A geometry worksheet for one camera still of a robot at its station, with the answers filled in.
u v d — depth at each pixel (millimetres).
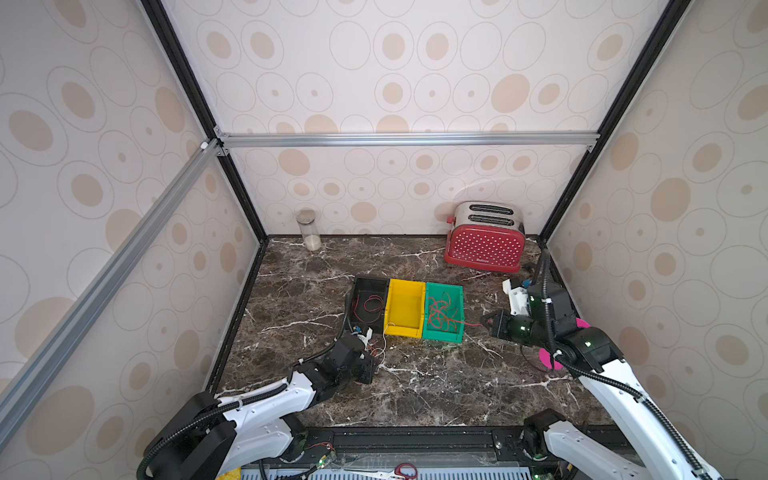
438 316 946
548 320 521
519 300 648
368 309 993
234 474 686
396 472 699
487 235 986
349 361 652
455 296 955
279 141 897
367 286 1066
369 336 791
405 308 974
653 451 405
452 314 936
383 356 873
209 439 407
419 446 746
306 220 1056
